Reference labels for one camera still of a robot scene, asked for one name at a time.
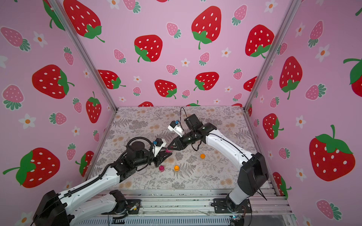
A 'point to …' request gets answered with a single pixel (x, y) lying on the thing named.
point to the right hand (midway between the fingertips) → (173, 148)
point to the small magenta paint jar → (161, 168)
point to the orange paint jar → (176, 168)
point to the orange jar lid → (202, 156)
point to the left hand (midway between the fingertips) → (170, 150)
